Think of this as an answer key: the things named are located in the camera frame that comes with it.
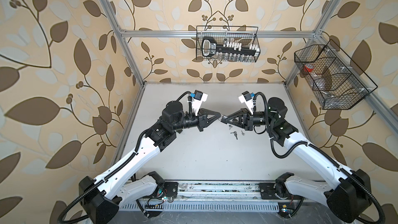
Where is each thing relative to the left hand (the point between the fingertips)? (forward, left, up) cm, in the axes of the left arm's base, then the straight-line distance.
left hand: (221, 116), depth 60 cm
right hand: (0, -2, -3) cm, 4 cm away
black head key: (-1, -4, -5) cm, 7 cm away
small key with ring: (+11, -16, -36) cm, 41 cm away
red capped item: (+39, -52, -6) cm, 65 cm away
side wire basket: (+21, -56, 0) cm, 60 cm away
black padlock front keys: (+1, -1, -2) cm, 2 cm away
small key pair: (+10, -12, -36) cm, 39 cm away
